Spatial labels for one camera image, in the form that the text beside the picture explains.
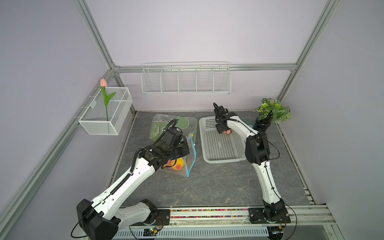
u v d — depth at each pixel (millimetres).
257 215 739
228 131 941
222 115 807
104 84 791
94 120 694
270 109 865
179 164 771
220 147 992
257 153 632
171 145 550
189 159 777
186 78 988
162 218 733
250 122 1122
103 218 381
